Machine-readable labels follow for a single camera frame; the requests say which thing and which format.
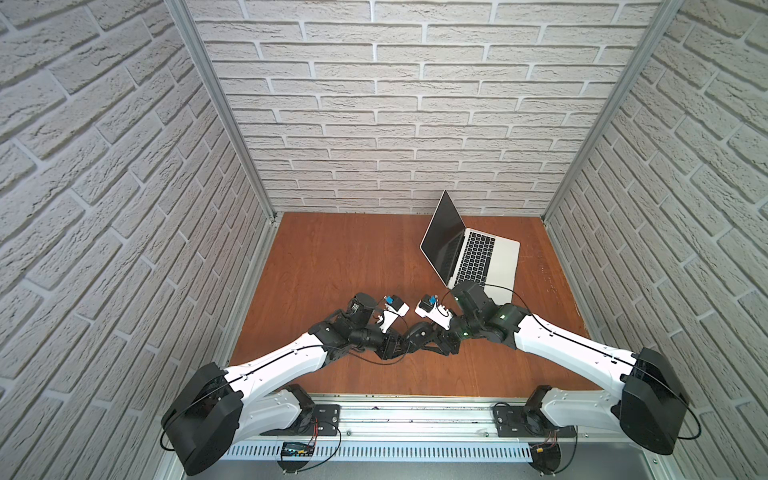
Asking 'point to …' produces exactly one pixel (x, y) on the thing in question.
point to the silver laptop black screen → (457, 254)
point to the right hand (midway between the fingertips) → (421, 344)
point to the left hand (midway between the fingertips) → (410, 338)
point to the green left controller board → (296, 449)
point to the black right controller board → (546, 456)
